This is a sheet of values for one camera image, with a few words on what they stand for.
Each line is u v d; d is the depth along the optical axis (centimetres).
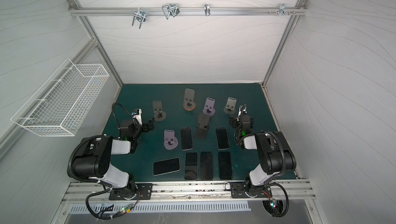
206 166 81
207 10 78
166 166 82
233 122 86
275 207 72
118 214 66
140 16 80
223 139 93
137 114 81
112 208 72
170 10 77
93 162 45
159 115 102
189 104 106
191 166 82
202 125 90
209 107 99
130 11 78
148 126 86
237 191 73
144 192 73
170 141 86
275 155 45
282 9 76
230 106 101
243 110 81
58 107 67
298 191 75
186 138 91
